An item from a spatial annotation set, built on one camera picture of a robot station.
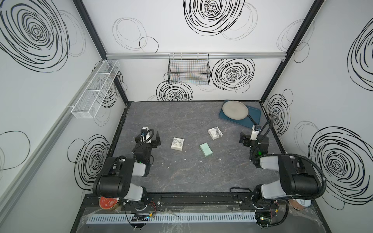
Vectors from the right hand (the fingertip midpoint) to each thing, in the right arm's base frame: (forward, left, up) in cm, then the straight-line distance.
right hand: (250, 133), depth 92 cm
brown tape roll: (-38, -14, -5) cm, 41 cm away
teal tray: (+25, -12, -9) cm, 29 cm away
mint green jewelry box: (-9, +28, -6) cm, 30 cm away
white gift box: (-7, +46, -3) cm, 47 cm away
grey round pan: (+28, +2, -9) cm, 29 cm away
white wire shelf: (-1, +91, +27) cm, 95 cm away
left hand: (-3, +64, +4) cm, 64 cm away
